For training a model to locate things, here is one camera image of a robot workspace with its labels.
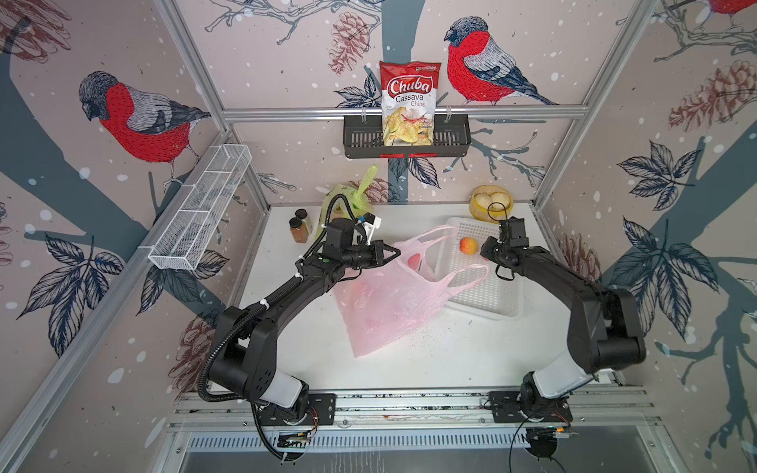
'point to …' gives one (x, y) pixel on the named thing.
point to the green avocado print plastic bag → (360, 204)
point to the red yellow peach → (468, 245)
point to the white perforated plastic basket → (491, 297)
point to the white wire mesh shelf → (195, 221)
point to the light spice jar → (302, 214)
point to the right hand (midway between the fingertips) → (485, 245)
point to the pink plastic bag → (388, 305)
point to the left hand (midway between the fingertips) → (404, 249)
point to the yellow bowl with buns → (491, 203)
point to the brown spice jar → (298, 230)
